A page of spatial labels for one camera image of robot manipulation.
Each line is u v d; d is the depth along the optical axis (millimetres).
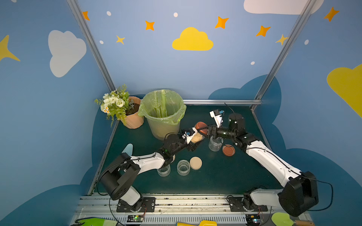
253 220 713
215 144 913
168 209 733
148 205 747
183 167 882
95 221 680
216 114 690
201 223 693
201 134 715
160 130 1028
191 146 718
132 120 962
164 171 795
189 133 674
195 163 885
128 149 939
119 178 440
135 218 705
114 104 839
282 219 707
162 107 1008
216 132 677
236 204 738
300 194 409
